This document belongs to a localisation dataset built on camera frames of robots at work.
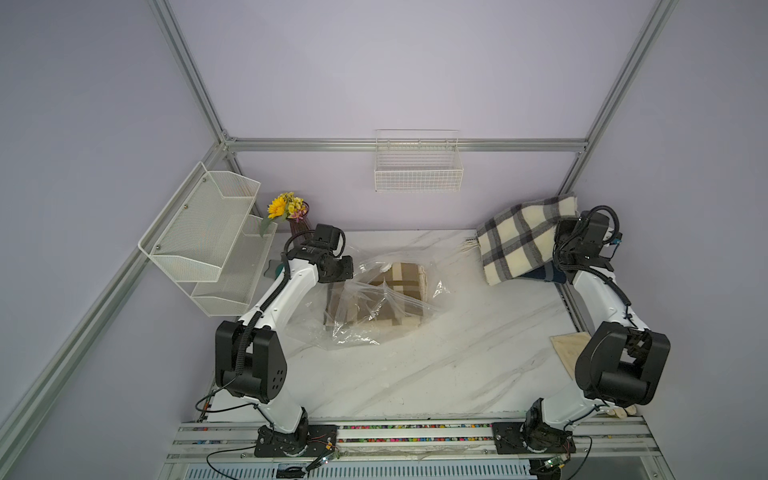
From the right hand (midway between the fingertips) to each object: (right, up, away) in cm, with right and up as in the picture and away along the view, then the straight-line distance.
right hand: (562, 221), depth 85 cm
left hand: (-64, -16, +3) cm, 66 cm away
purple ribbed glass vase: (-80, 0, +12) cm, 81 cm away
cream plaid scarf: (-7, -4, +10) cm, 13 cm away
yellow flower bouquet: (-84, +6, +9) cm, 84 cm away
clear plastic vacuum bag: (-27, -14, +25) cm, 39 cm away
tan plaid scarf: (-49, -22, +3) cm, 54 cm away
